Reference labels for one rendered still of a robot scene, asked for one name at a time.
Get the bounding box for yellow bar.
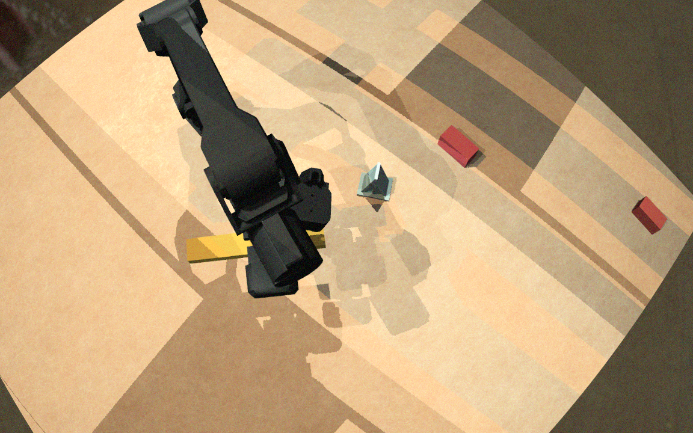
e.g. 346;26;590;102
186;229;326;263

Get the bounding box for red rectangular block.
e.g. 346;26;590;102
437;125;479;168
632;196;667;235

